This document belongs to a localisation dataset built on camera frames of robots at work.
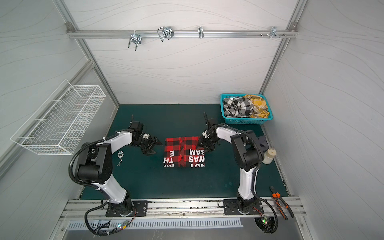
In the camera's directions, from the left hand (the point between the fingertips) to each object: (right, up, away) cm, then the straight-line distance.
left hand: (162, 144), depth 91 cm
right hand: (+24, -1, +3) cm, 25 cm away
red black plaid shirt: (+13, -4, -1) cm, 14 cm away
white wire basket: (-43, +13, -24) cm, 51 cm away
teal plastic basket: (+48, +15, +13) cm, 52 cm away
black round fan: (+56, -36, -20) cm, 69 cm away
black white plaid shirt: (+52, +25, +16) cm, 60 cm away
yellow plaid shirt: (+67, +22, +12) cm, 72 cm away
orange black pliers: (+63, -24, -15) cm, 69 cm away
